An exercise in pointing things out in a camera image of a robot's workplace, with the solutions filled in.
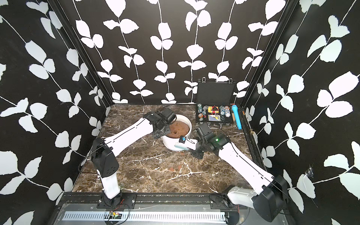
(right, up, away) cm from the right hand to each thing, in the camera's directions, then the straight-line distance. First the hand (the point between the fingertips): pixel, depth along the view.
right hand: (189, 145), depth 77 cm
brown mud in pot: (-7, +9, +13) cm, 17 cm away
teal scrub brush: (-5, -1, -1) cm, 5 cm away
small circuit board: (-40, -34, -7) cm, 53 cm away
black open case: (+22, +28, +40) cm, 53 cm away
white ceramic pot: (-12, +1, +5) cm, 13 cm away
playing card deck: (+21, +16, +33) cm, 42 cm away
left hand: (-14, +8, +7) cm, 18 cm away
